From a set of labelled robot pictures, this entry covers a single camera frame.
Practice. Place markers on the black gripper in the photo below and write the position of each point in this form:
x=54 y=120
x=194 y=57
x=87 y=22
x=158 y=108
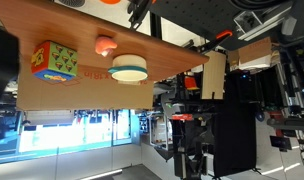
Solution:
x=191 y=178

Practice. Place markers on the colourful patterned cube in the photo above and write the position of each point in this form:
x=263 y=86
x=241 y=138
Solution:
x=55 y=61

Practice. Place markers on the black equipment rack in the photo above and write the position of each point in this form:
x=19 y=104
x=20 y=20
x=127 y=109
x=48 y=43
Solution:
x=192 y=136

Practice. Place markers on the red label bar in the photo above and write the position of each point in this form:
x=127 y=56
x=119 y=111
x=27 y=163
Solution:
x=182 y=117

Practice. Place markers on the small red object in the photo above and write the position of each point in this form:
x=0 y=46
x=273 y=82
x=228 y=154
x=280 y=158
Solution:
x=191 y=83

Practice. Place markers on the small black monitor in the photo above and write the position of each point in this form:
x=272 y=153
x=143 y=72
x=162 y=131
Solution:
x=280 y=143

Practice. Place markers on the light wood panel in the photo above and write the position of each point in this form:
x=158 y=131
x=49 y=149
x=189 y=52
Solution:
x=213 y=75

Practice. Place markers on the silver metal tripod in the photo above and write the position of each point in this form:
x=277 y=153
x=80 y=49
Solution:
x=303 y=156

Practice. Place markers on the cream bowl teal rim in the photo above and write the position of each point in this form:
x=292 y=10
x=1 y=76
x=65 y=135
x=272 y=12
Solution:
x=128 y=66

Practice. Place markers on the large glass window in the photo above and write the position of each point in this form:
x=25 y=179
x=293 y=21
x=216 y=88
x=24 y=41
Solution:
x=75 y=133

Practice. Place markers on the brown cardboard sheet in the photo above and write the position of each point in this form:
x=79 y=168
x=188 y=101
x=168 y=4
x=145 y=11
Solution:
x=92 y=96

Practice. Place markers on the white block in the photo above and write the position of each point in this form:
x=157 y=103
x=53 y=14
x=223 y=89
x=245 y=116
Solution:
x=255 y=63

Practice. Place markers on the brown cardboard box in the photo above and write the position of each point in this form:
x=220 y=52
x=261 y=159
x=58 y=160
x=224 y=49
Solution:
x=255 y=50

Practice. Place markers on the orange black bar clamp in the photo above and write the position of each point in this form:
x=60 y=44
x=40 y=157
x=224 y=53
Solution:
x=138 y=13
x=222 y=34

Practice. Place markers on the pink plush toy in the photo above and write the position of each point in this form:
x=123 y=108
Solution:
x=104 y=45

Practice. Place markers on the black perforated breadboard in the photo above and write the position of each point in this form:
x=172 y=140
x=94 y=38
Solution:
x=198 y=13

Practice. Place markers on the orange round object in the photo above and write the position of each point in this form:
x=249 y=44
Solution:
x=109 y=1

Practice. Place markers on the black round mesh object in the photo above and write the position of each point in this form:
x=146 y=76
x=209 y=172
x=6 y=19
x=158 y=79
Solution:
x=72 y=2

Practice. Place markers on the black blurry foreground object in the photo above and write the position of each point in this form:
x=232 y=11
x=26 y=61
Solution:
x=3 y=63

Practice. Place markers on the aluminium extrusion rail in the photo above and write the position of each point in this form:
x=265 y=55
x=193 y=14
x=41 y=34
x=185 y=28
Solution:
x=255 y=23

